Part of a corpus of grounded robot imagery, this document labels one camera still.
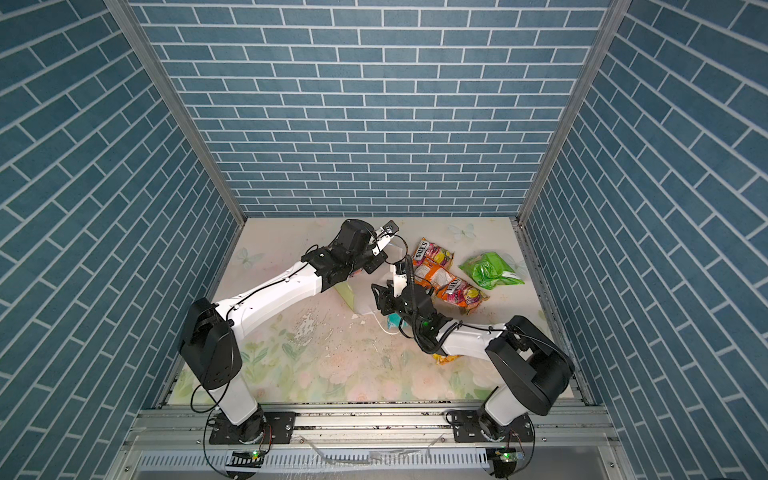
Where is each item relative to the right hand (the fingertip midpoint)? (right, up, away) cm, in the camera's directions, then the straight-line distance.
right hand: (375, 281), depth 85 cm
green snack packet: (+35, +3, +6) cm, 36 cm away
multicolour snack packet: (+28, -6, +6) cm, 29 cm away
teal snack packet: (+6, -12, +4) cm, 14 cm away
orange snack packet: (+19, +8, +20) cm, 29 cm away
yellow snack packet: (+19, -22, -3) cm, 29 cm away
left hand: (+2, +11, -1) cm, 11 cm away
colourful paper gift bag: (-4, -3, -3) cm, 6 cm away
